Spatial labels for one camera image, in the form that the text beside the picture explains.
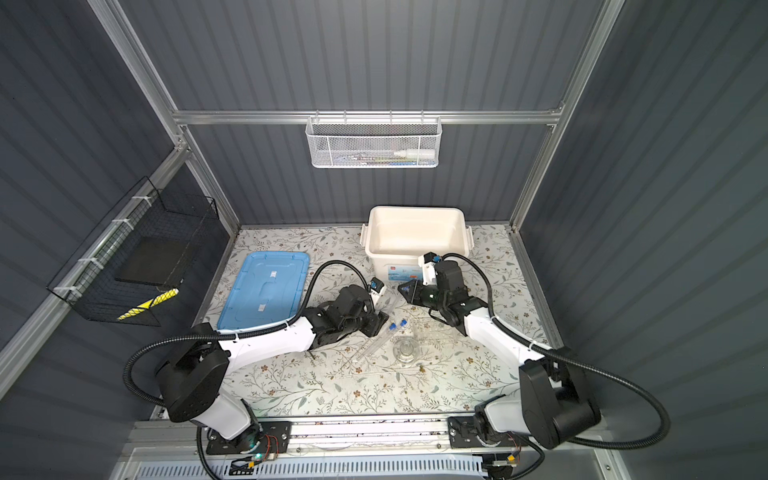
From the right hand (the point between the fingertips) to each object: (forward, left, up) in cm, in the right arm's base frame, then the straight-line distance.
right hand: (403, 290), depth 84 cm
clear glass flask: (-14, -1, -10) cm, 17 cm away
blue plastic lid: (+10, +47, -14) cm, 50 cm away
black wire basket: (-11, +66, +22) cm, 71 cm away
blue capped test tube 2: (-3, 0, -15) cm, 15 cm away
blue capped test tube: (-10, +8, -14) cm, 19 cm away
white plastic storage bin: (+31, +2, -10) cm, 33 cm away
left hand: (-4, +6, -5) cm, 9 cm away
